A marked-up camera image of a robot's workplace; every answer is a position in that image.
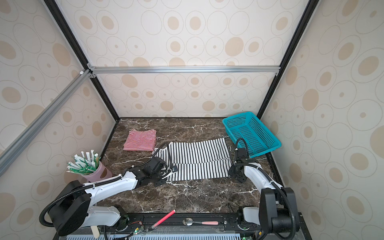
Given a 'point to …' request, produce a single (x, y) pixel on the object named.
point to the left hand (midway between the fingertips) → (168, 172)
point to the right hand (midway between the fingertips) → (234, 174)
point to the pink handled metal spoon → (189, 221)
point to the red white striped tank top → (140, 140)
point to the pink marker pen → (154, 225)
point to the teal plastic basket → (259, 139)
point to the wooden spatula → (95, 231)
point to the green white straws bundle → (85, 164)
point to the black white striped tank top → (197, 160)
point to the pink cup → (102, 173)
